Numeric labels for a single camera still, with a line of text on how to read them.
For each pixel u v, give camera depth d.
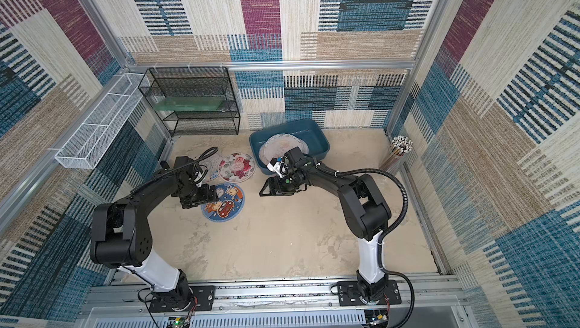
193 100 0.97
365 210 0.51
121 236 0.46
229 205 0.94
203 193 0.82
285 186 0.81
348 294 0.73
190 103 0.97
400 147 0.89
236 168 1.08
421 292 0.76
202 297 0.73
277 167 0.86
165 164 1.02
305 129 1.19
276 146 1.11
